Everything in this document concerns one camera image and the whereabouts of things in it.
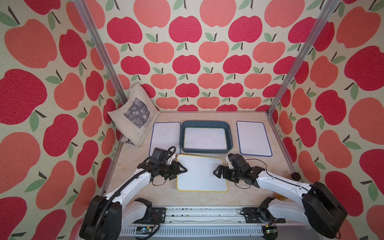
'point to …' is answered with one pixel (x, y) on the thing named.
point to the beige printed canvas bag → (134, 121)
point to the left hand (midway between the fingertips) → (185, 175)
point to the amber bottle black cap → (296, 176)
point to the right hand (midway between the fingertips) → (219, 177)
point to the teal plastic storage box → (206, 124)
